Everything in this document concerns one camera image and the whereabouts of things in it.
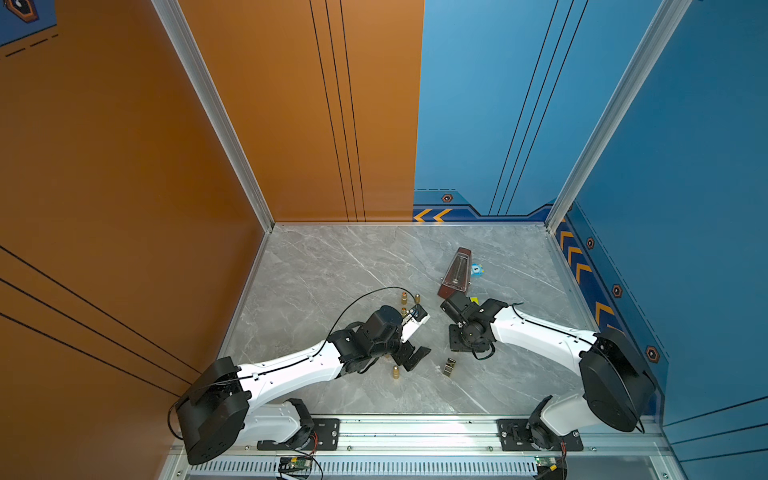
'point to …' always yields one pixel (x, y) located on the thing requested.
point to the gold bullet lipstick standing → (396, 372)
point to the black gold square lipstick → (448, 367)
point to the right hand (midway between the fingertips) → (456, 345)
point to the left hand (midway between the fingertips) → (419, 333)
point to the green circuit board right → (546, 461)
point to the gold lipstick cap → (418, 298)
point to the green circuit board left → (296, 462)
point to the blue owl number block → (477, 270)
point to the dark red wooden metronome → (458, 276)
